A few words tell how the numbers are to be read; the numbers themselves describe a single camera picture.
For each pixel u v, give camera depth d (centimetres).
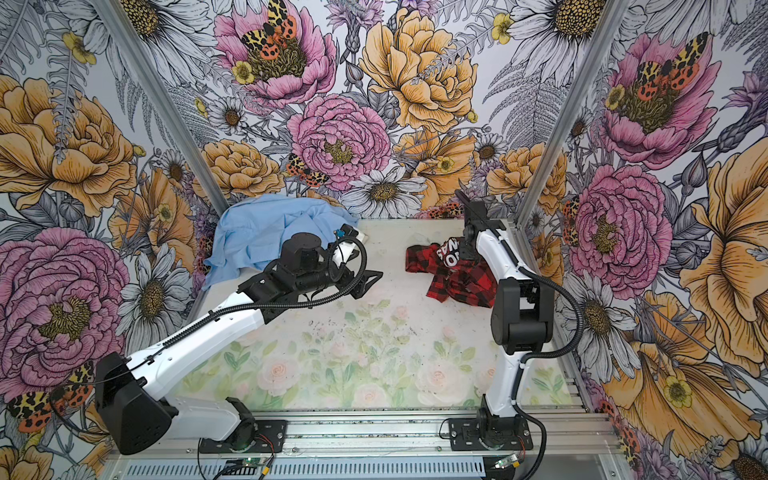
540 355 54
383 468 78
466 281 92
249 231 112
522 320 52
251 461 71
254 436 69
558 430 77
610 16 72
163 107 87
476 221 71
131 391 40
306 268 58
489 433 67
